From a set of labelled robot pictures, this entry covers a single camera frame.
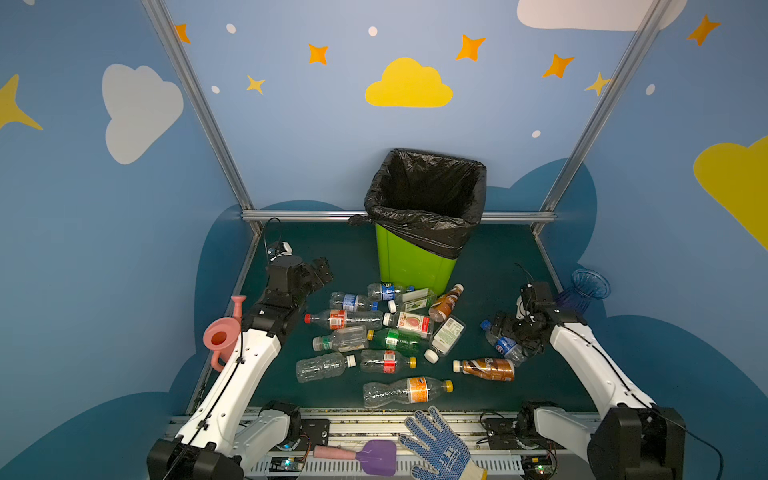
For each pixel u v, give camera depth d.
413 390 0.77
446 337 0.88
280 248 0.66
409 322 0.91
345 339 0.90
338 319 0.89
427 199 1.00
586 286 0.84
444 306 0.93
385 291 0.96
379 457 0.70
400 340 0.86
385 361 0.82
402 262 0.91
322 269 0.70
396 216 0.73
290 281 0.56
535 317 0.61
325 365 0.80
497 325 0.78
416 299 0.97
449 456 0.72
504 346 0.86
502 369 0.80
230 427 0.41
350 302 0.93
